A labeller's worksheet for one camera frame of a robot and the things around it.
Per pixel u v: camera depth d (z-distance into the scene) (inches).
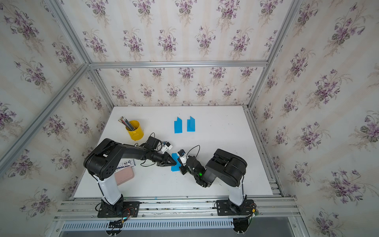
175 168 34.6
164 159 32.2
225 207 29.2
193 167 27.1
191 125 41.2
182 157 30.7
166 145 34.9
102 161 19.7
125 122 35.5
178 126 42.2
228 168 19.4
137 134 36.9
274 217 28.7
